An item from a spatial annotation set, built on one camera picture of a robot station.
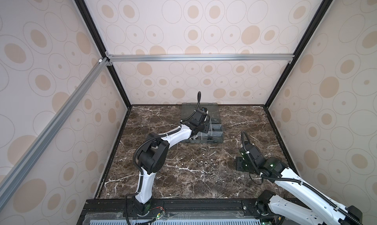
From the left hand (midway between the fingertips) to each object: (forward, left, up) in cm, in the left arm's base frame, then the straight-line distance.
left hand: (210, 123), depth 93 cm
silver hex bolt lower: (-16, -1, -11) cm, 19 cm away
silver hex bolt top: (-11, +1, -11) cm, 15 cm away
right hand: (-25, -15, -2) cm, 29 cm away
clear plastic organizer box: (-2, -4, -11) cm, 12 cm away
